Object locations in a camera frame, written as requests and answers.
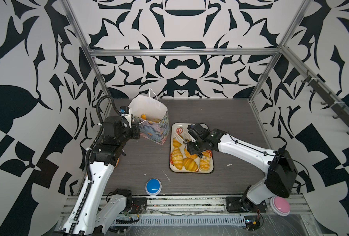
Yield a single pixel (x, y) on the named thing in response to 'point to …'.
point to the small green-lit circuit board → (252, 222)
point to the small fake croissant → (176, 143)
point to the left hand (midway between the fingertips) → (137, 120)
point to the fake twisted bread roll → (204, 162)
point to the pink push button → (280, 205)
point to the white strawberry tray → (178, 128)
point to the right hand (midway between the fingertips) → (190, 147)
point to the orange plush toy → (117, 162)
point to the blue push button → (153, 187)
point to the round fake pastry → (189, 155)
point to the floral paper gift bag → (153, 117)
